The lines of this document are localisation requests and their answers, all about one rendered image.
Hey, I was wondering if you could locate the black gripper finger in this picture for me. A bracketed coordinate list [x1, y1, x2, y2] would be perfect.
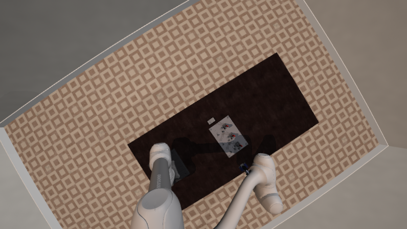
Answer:
[241, 164, 249, 175]

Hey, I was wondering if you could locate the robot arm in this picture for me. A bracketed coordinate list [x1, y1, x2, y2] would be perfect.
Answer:
[130, 143, 283, 229]

